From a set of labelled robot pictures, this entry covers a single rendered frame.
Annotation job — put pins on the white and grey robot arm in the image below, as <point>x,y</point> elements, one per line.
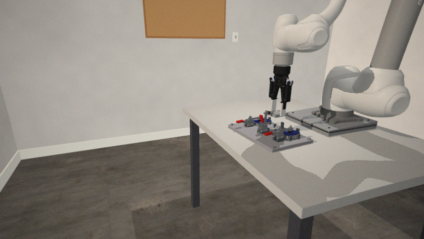
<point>376,91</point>

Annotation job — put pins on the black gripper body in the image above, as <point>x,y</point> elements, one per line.
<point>281,72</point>

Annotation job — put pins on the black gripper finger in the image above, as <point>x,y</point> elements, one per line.
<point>273,92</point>
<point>285,95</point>

